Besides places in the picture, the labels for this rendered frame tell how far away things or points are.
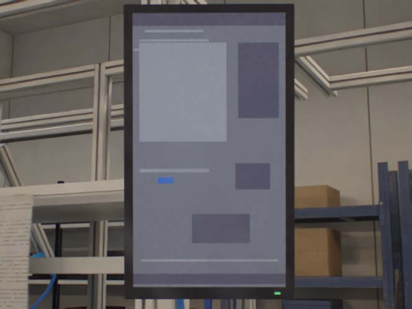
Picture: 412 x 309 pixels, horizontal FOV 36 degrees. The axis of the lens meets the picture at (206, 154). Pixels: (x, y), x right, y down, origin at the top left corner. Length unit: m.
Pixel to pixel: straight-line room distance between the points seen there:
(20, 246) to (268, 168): 0.71
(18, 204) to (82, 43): 4.60
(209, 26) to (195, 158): 0.23
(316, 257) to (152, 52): 3.29
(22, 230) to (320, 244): 2.94
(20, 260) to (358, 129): 3.56
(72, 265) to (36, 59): 4.91
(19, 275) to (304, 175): 3.50
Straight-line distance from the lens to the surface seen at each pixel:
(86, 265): 1.58
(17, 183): 2.68
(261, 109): 1.10
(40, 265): 1.67
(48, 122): 3.00
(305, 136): 4.89
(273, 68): 1.10
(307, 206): 4.32
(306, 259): 4.29
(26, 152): 6.23
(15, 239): 1.58
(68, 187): 1.52
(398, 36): 1.96
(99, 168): 2.16
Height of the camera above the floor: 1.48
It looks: 11 degrees up
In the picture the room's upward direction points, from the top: straight up
